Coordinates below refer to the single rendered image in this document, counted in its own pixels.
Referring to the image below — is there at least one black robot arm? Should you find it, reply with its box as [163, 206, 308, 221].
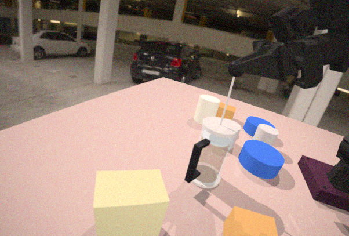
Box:
[267, 0, 349, 194]

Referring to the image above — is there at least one pale yellow box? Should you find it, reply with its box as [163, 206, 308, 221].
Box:
[93, 169, 169, 236]

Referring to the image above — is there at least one glass french press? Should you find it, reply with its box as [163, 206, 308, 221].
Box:
[184, 60, 243, 188]

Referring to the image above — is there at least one blue short cylinder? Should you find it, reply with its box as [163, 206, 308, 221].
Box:
[238, 139, 285, 179]
[243, 116, 276, 137]

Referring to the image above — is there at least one cream cylinder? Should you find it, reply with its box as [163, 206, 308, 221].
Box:
[194, 95, 221, 125]

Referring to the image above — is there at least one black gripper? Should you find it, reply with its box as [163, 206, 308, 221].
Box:
[235, 35, 326, 89]

